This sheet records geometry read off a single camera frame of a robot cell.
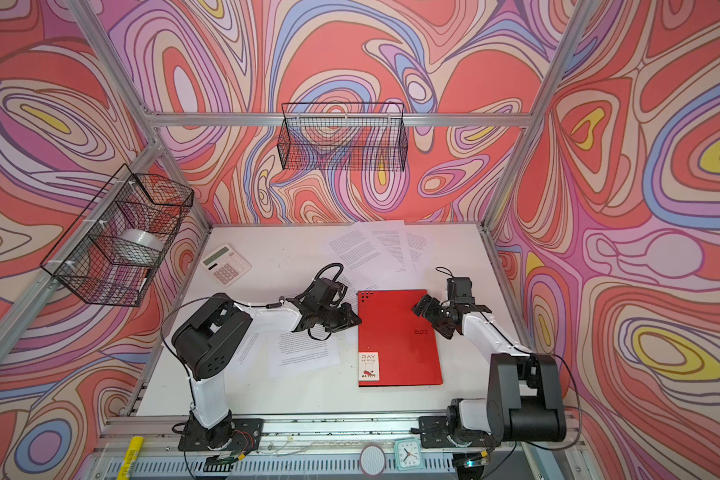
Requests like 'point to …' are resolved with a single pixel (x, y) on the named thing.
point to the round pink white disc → (373, 460)
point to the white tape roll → (144, 237)
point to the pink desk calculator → (226, 265)
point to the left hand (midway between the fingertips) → (364, 322)
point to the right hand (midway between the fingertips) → (423, 320)
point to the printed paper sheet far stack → (375, 248)
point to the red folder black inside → (397, 346)
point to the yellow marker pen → (130, 460)
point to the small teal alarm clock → (408, 454)
